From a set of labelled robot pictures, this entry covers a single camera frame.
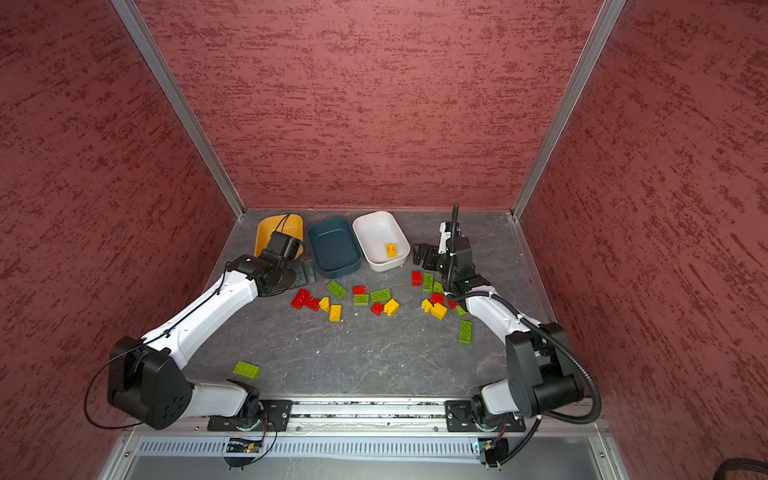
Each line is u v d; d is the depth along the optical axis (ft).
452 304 3.08
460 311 3.02
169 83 2.73
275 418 2.43
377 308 3.02
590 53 2.54
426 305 3.02
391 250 3.47
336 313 3.02
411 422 2.43
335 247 3.49
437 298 3.07
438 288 3.17
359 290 3.19
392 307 3.02
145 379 1.31
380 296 3.11
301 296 3.10
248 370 2.65
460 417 2.41
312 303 3.07
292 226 3.84
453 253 2.16
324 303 3.02
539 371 1.43
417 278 3.29
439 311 2.99
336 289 3.19
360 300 3.10
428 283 3.21
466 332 2.87
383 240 3.59
